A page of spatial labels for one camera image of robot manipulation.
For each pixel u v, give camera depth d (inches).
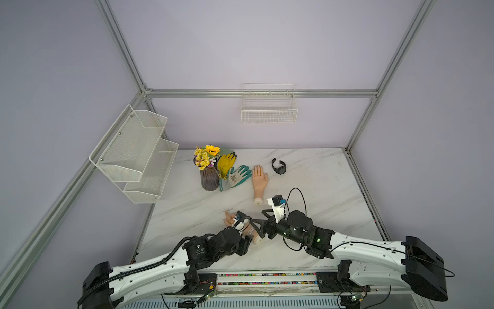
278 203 25.1
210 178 41.8
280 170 41.8
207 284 28.7
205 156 32.7
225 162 44.5
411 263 16.5
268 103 37.5
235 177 41.4
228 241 21.9
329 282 28.8
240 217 26.0
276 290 28.8
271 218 25.6
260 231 25.6
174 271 19.5
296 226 21.9
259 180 40.9
